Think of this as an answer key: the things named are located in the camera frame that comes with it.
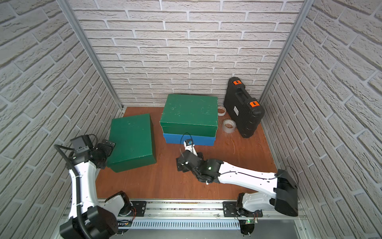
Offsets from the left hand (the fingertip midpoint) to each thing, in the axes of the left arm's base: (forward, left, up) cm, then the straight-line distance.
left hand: (112, 145), depth 77 cm
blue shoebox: (+8, -32, -6) cm, 34 cm away
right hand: (-6, -40, -1) cm, 40 cm away
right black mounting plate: (-28, -62, -16) cm, 70 cm away
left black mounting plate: (-26, -17, -16) cm, 35 cm away
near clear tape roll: (+26, -70, -15) cm, 76 cm away
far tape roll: (+42, -67, -15) cm, 80 cm away
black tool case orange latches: (+20, -75, +5) cm, 78 cm away
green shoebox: (+18, -41, +6) cm, 45 cm away
